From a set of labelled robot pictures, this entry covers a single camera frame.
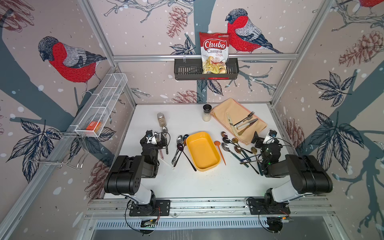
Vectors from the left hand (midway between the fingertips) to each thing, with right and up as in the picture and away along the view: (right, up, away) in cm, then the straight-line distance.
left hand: (156, 130), depth 90 cm
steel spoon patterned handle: (+2, -1, +13) cm, 14 cm away
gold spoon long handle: (+62, -13, +2) cm, 63 cm away
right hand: (+66, -1, 0) cm, 66 cm away
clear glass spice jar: (+1, +7, +11) cm, 13 cm away
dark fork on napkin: (+66, +9, +23) cm, 70 cm away
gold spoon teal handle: (+52, -8, +9) cm, 53 cm away
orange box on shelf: (-22, +5, -24) cm, 33 cm away
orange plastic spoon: (+39, -9, +7) cm, 41 cm away
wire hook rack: (-27, -4, -33) cm, 43 cm away
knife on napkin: (+57, -2, +14) cm, 59 cm away
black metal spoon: (+45, -7, +8) cm, 46 cm away
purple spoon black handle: (+15, -11, +5) cm, 19 cm away
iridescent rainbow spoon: (+45, -4, +11) cm, 46 cm away
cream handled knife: (+51, +4, +18) cm, 54 cm away
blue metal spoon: (+18, -5, +8) cm, 20 cm away
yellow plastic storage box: (+29, -14, +3) cm, 33 cm away
